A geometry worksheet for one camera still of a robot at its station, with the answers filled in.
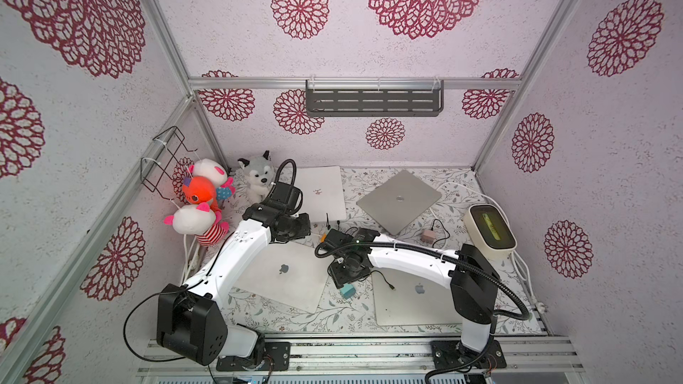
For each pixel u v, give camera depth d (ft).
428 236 3.19
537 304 2.80
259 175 3.10
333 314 2.67
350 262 1.93
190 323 1.32
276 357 2.40
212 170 3.10
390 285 2.80
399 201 3.59
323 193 3.65
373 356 2.46
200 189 2.88
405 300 2.68
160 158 2.51
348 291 2.74
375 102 3.12
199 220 2.62
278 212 1.87
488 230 3.07
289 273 2.92
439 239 3.21
